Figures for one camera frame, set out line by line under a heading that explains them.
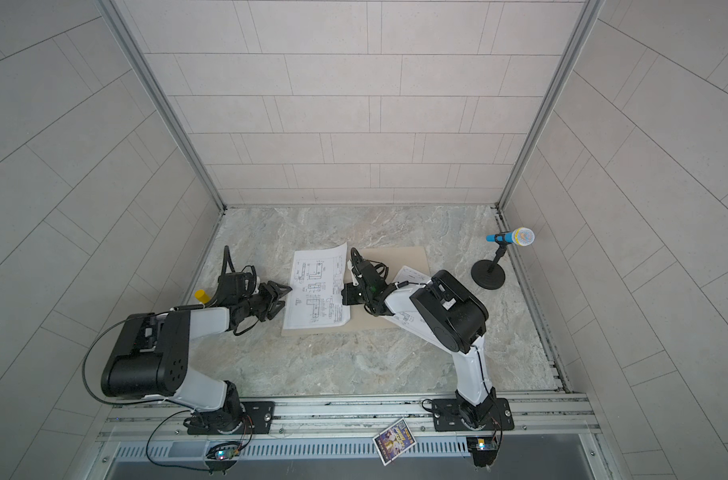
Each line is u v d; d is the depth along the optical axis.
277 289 0.84
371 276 0.74
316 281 0.96
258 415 0.71
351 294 0.83
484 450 0.68
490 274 0.96
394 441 0.67
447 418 0.71
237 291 0.77
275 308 0.84
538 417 0.72
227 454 0.64
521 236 0.77
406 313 0.61
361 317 0.87
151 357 0.44
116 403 0.43
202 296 0.86
